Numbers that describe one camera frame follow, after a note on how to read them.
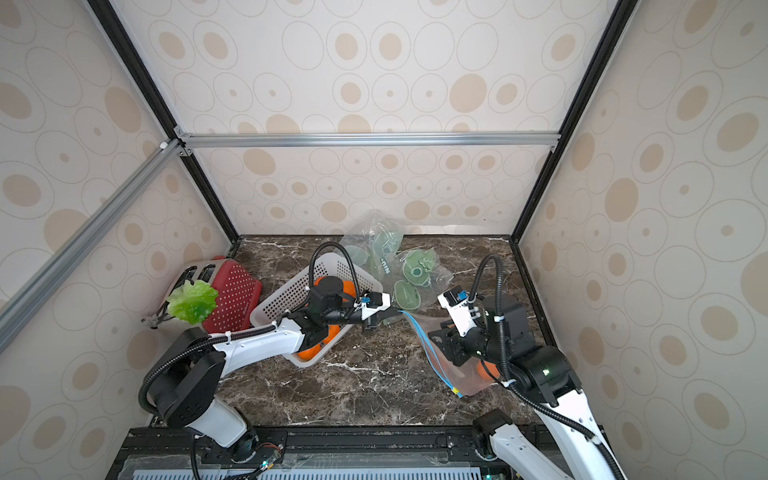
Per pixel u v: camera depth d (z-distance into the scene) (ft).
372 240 3.92
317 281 2.12
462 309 1.83
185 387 1.44
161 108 2.73
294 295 3.17
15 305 1.69
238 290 2.99
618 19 2.25
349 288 2.10
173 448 2.45
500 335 1.51
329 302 2.10
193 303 2.55
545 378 1.39
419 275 3.49
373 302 2.05
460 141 5.23
